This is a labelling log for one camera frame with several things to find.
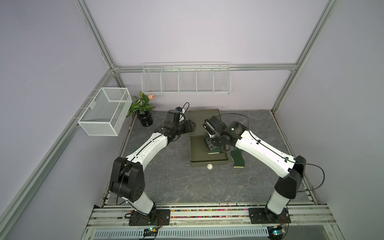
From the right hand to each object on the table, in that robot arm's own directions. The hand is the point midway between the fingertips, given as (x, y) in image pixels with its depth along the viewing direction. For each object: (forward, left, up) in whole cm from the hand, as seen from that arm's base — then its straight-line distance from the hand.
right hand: (211, 141), depth 77 cm
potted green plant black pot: (+24, +42, +1) cm, 48 cm away
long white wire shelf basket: (+48, -2, +6) cm, 49 cm away
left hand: (+11, +9, -1) cm, 15 cm away
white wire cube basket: (+16, +58, +6) cm, 61 cm away
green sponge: (-9, -2, +7) cm, 12 cm away
